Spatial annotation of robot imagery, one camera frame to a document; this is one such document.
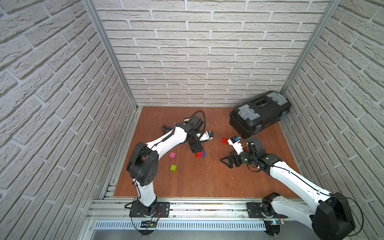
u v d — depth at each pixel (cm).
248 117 90
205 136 78
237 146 72
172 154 92
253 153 63
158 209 73
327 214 39
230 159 70
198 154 89
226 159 71
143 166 49
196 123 70
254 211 74
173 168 86
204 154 90
